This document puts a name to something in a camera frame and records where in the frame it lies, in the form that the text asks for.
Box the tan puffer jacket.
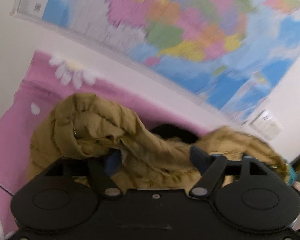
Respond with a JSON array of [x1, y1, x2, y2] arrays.
[[25, 93, 291, 190]]

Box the colourful wall map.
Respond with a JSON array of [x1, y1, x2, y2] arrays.
[[13, 0, 300, 124]]

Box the pink floral bed sheet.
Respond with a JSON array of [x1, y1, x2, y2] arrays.
[[0, 51, 207, 239]]

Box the white wall socket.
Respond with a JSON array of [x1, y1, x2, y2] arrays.
[[249, 109, 283, 140]]

